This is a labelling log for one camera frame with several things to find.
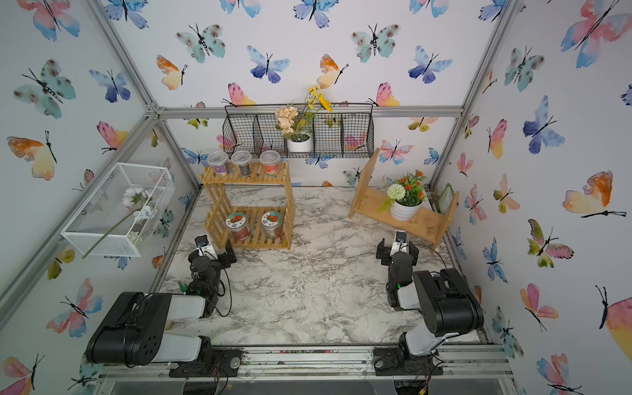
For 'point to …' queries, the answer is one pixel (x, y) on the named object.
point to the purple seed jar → (218, 160)
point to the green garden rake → (183, 287)
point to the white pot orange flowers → (406, 195)
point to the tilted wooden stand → (428, 224)
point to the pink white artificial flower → (139, 201)
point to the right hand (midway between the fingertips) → (400, 238)
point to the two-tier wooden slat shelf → (219, 206)
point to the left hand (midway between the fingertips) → (218, 241)
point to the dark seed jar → (243, 159)
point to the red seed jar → (271, 159)
